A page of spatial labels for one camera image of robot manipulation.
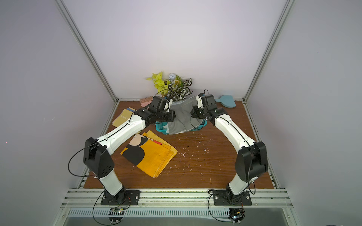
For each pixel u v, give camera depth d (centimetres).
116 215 72
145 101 122
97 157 45
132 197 73
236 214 70
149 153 88
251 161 44
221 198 72
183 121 84
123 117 109
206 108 65
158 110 64
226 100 120
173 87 94
